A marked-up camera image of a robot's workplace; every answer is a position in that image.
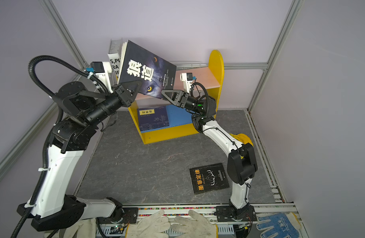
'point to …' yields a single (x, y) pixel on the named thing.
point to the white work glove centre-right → (188, 228)
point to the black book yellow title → (209, 177)
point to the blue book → (152, 118)
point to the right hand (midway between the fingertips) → (159, 96)
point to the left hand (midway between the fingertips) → (140, 85)
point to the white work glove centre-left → (153, 225)
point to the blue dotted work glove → (285, 225)
